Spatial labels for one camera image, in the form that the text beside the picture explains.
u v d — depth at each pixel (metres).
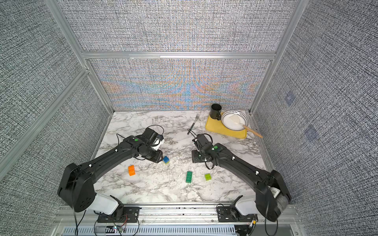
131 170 0.88
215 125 1.13
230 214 0.65
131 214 0.74
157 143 0.72
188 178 0.84
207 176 0.85
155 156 0.74
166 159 0.90
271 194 0.41
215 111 1.10
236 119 1.14
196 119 1.17
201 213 0.75
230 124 1.12
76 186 0.42
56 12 0.71
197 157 0.73
